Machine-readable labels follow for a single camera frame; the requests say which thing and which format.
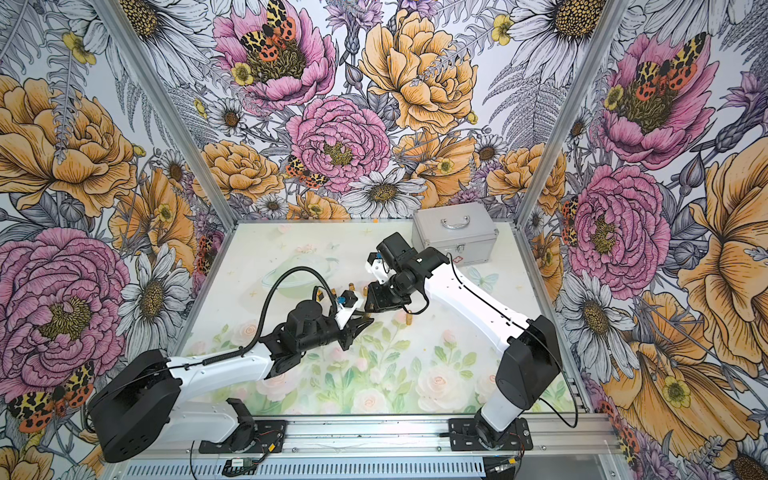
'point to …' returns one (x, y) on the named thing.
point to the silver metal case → (465, 233)
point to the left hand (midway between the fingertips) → (368, 322)
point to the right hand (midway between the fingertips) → (373, 314)
